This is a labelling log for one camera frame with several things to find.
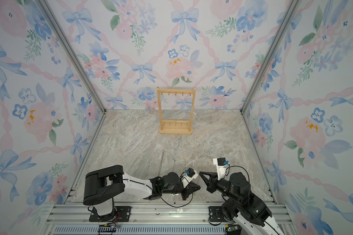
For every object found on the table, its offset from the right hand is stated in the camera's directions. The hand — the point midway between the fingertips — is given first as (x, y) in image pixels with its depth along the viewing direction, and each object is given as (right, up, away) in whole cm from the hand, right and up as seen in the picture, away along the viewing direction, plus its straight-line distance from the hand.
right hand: (201, 173), depth 69 cm
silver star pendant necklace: (-31, -5, +21) cm, 37 cm away
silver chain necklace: (-20, +4, +28) cm, 35 cm away
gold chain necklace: (-13, +1, +24) cm, 28 cm away
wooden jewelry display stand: (-12, +21, +37) cm, 45 cm away
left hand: (+1, -9, +5) cm, 11 cm away
